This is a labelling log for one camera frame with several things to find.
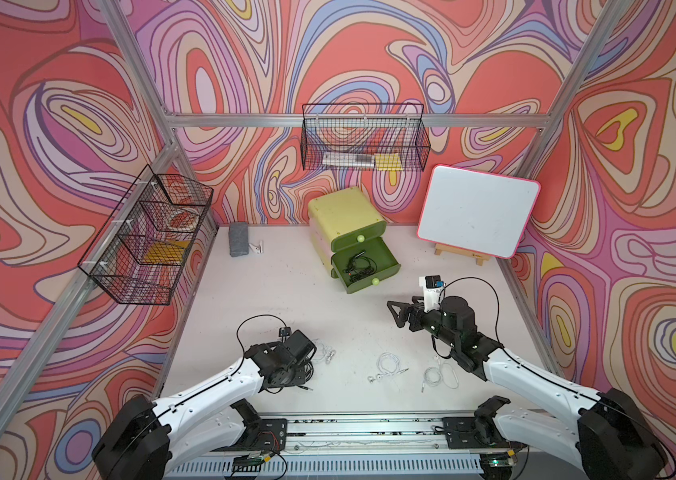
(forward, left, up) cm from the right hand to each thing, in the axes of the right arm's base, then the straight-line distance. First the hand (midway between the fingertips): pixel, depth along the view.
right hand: (402, 308), depth 83 cm
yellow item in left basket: (+6, +59, +20) cm, 63 cm away
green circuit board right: (-34, -19, -14) cm, 42 cm away
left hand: (-14, +29, -11) cm, 34 cm away
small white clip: (+32, +49, -9) cm, 59 cm away
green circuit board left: (-34, +41, -12) cm, 55 cm away
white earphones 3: (-15, -8, -13) cm, 21 cm away
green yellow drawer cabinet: (+22, +15, +10) cm, 28 cm away
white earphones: (-8, +22, -11) cm, 25 cm away
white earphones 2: (-11, +4, -13) cm, 17 cm away
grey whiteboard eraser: (+39, +56, -8) cm, 69 cm away
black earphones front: (-13, +27, -10) cm, 32 cm away
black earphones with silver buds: (+15, +11, -4) cm, 19 cm away
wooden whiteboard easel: (+24, -33, -9) cm, 42 cm away
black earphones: (+18, +10, -3) cm, 21 cm away
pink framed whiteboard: (+35, -31, +4) cm, 47 cm away
